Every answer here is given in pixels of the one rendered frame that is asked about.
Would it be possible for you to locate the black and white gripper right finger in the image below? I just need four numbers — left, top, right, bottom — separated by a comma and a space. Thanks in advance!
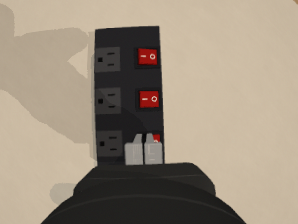
144, 133, 162, 164

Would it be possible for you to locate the black power strip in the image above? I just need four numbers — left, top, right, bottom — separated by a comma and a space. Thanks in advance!
94, 26, 165, 166

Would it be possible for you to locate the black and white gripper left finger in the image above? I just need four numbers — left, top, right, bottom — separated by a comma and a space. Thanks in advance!
125, 134, 145, 165

